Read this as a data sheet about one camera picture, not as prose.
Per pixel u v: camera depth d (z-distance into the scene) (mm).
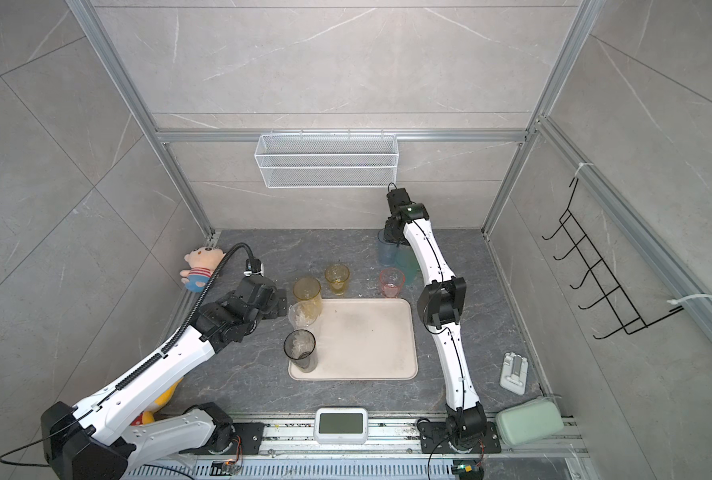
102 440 397
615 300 645
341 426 718
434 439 728
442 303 654
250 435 731
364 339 918
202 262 1013
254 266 648
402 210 745
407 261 1081
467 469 700
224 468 700
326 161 1002
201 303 503
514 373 824
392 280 1005
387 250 1056
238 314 560
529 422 744
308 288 877
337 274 982
